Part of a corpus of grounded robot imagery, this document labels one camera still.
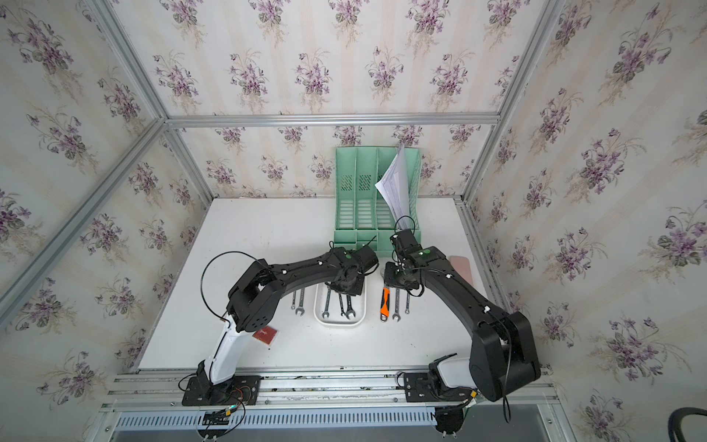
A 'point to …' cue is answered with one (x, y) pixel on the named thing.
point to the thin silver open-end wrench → (407, 310)
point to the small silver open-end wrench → (326, 312)
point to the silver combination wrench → (397, 306)
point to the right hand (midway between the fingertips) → (393, 280)
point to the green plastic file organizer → (363, 214)
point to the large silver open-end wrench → (301, 308)
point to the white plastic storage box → (357, 303)
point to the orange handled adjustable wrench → (385, 304)
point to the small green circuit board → (219, 417)
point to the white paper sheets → (395, 188)
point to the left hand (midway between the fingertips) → (355, 293)
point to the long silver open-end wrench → (350, 308)
